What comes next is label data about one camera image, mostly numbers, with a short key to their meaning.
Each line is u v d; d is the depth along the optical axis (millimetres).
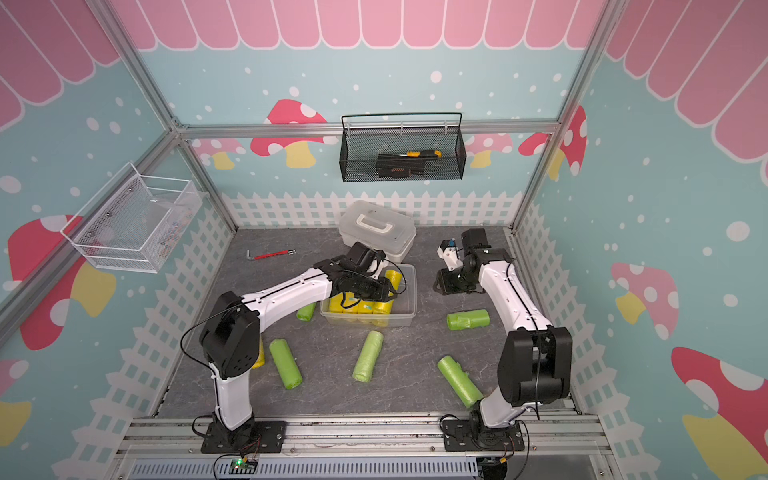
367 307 918
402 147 943
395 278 868
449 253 799
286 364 833
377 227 1049
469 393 792
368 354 852
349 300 773
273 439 741
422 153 917
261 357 542
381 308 851
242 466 728
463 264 780
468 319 909
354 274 671
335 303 917
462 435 742
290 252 1125
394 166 897
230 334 495
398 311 878
